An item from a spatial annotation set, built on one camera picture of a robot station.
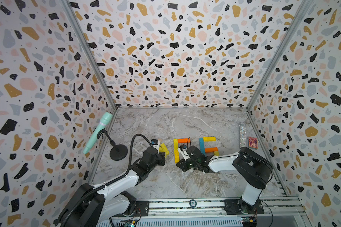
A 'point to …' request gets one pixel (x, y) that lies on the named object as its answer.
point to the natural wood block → (160, 140)
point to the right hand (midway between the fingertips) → (179, 164)
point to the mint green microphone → (103, 123)
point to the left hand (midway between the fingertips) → (168, 152)
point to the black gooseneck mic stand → (118, 152)
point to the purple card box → (253, 143)
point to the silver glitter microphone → (242, 135)
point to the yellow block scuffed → (209, 139)
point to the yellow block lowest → (175, 146)
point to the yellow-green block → (216, 153)
